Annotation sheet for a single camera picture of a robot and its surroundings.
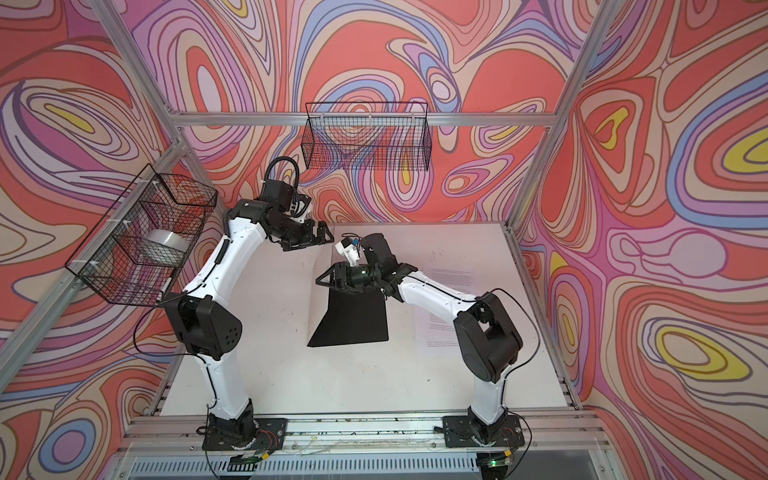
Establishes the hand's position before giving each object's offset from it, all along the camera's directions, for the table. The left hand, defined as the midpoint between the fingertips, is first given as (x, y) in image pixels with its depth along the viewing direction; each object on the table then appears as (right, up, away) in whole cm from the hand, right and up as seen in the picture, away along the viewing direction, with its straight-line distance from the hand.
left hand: (323, 238), depth 85 cm
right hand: (+2, -14, -6) cm, 15 cm away
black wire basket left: (-46, -3, -10) cm, 47 cm away
